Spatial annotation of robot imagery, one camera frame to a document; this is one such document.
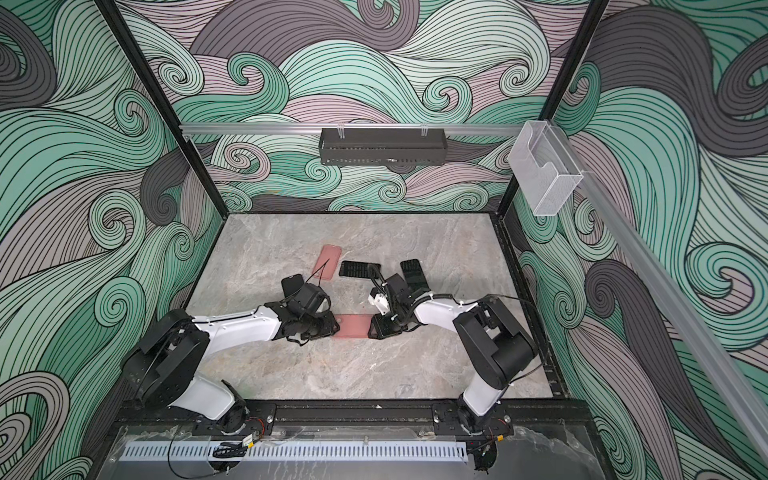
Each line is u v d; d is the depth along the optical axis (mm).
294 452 697
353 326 890
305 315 699
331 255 1074
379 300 837
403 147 951
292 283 1003
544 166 787
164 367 437
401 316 673
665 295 526
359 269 1039
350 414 745
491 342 459
